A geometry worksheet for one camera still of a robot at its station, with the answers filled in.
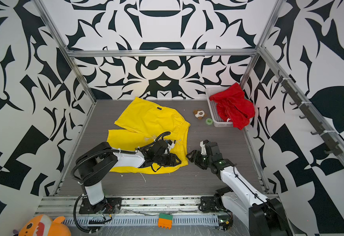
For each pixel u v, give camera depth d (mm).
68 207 752
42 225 626
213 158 659
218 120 1078
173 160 790
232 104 1030
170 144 853
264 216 408
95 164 493
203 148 793
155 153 714
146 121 1053
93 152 507
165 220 695
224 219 727
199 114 1081
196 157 743
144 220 681
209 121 1073
